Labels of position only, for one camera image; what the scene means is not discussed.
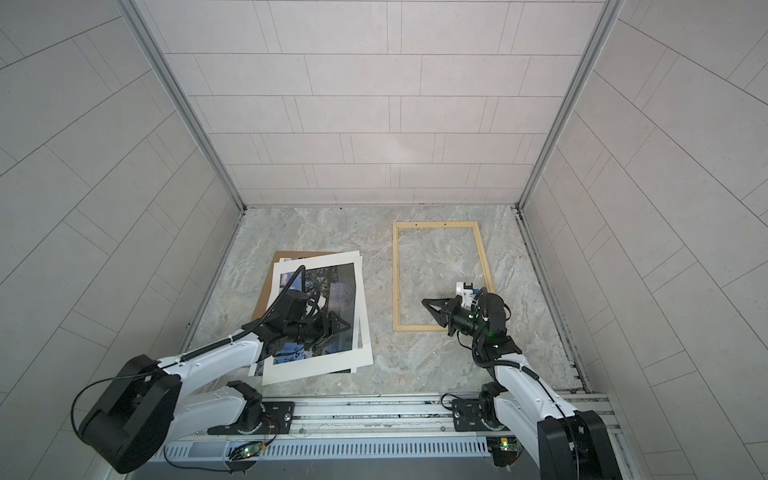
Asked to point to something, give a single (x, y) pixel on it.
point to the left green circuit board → (246, 450)
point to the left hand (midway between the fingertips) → (352, 329)
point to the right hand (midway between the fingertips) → (423, 307)
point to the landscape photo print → (338, 286)
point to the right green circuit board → (505, 449)
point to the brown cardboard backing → (264, 292)
